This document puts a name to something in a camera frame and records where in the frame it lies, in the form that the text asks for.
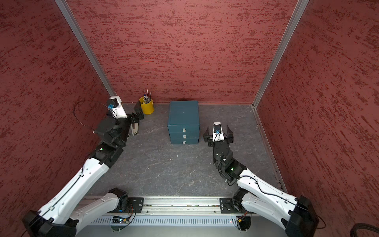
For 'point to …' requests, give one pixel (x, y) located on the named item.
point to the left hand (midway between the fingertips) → (130, 106)
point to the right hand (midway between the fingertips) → (217, 129)
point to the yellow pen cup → (147, 105)
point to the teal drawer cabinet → (183, 122)
